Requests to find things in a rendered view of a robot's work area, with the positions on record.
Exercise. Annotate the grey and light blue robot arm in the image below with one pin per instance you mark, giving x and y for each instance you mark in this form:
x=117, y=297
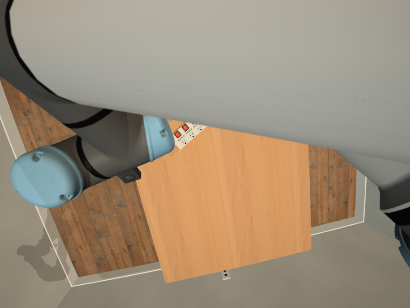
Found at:
x=328, y=73

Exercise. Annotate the white power strip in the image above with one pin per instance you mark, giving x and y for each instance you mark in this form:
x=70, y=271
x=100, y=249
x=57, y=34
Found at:
x=186, y=133

